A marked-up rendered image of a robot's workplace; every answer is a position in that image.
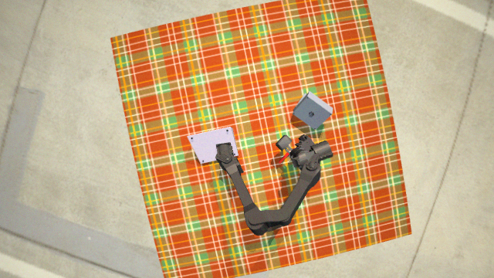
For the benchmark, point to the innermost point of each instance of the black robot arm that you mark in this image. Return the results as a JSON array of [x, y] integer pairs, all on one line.
[[261, 222]]

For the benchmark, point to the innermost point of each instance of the dark grey sloped panel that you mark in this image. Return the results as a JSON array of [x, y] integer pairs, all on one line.
[[312, 110]]

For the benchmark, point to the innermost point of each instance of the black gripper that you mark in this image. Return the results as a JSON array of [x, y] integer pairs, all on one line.
[[283, 143]]

